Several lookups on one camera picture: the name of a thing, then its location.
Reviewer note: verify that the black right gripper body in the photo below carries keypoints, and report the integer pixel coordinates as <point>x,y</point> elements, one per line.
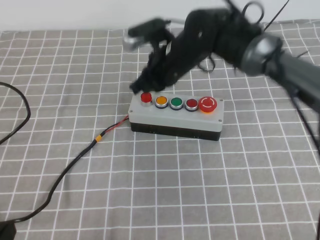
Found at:
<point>224,32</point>

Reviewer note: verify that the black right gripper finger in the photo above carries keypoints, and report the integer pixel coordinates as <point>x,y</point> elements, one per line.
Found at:
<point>158,73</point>

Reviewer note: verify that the grey button switch box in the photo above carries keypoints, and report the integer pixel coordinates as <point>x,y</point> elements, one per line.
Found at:
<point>177,115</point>

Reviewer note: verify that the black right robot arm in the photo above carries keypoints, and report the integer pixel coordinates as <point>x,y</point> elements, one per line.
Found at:
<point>265,56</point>

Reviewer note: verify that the grey checked tablecloth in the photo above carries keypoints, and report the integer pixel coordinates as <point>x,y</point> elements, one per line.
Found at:
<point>260,181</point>

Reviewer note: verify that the black power adapter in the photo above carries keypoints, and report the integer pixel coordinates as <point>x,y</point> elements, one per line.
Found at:
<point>7,231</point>

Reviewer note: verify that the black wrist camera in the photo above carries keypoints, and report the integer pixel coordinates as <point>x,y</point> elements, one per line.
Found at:
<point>152,31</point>

